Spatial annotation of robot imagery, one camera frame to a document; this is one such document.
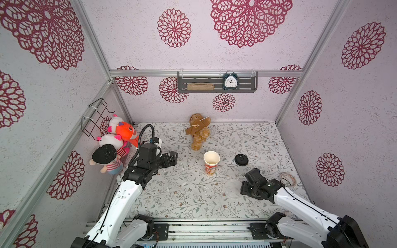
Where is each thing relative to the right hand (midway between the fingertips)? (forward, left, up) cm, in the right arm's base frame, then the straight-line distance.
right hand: (243, 188), depth 85 cm
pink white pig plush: (+19, +73, +19) cm, 78 cm away
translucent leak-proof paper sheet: (+1, +6, -3) cm, 6 cm away
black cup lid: (+20, -2, -2) cm, 20 cm away
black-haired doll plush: (+7, +70, +21) cm, 73 cm away
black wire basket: (+21, +77, +32) cm, 86 cm away
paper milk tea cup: (+13, +18, +9) cm, 24 cm away
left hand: (+9, +39, +18) cm, 43 cm away
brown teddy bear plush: (+39, +25, +7) cm, 47 cm away
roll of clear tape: (+8, -29, -5) cm, 30 cm away
